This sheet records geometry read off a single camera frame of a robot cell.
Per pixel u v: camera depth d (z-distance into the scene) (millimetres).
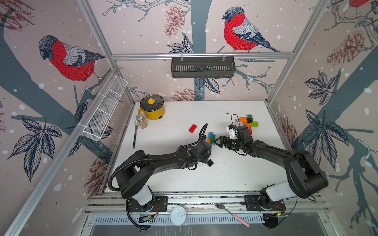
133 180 433
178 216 658
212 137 951
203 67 1037
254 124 1037
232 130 837
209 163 857
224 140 814
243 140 713
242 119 1041
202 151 658
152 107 1027
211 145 947
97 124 840
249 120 1037
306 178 438
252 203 725
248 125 1035
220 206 746
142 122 1007
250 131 1010
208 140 941
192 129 1029
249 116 1069
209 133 1001
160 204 738
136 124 1055
